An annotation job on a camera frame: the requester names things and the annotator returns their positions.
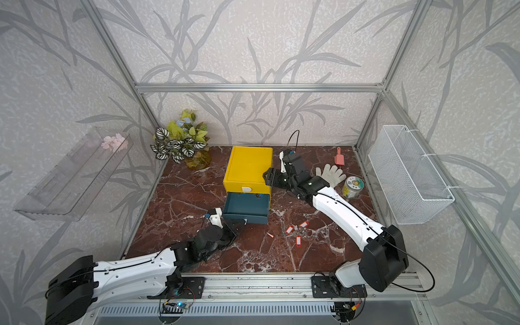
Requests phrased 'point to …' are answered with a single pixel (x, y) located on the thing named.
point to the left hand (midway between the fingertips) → (248, 224)
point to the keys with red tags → (298, 231)
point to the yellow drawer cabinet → (248, 164)
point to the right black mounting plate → (324, 287)
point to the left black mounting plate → (182, 288)
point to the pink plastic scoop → (339, 158)
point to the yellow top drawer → (247, 187)
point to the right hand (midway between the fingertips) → (267, 175)
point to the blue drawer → (254, 207)
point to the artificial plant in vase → (183, 141)
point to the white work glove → (332, 175)
